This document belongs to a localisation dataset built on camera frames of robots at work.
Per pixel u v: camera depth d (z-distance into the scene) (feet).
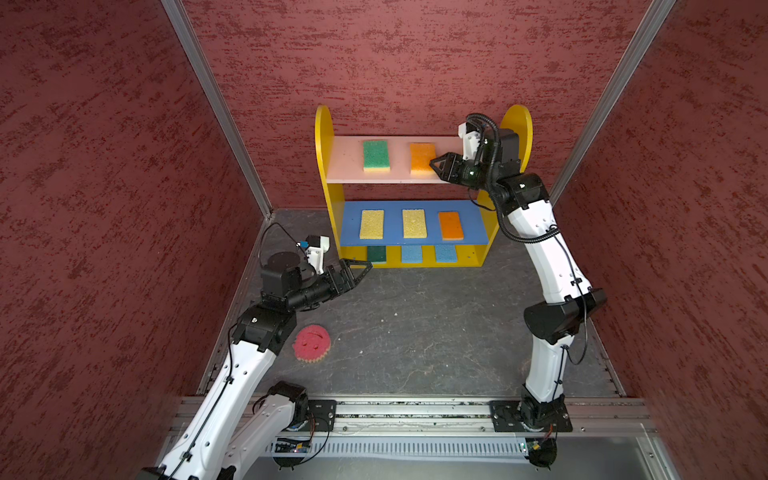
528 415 2.16
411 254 3.45
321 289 1.96
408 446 2.33
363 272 2.06
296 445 2.33
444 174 2.20
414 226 3.13
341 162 2.50
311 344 2.72
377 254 3.44
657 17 2.37
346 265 1.94
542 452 2.33
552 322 1.66
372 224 3.20
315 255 2.06
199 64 2.60
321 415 2.43
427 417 2.49
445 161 2.18
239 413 1.42
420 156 2.53
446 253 3.48
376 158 2.49
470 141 2.10
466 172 2.07
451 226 3.19
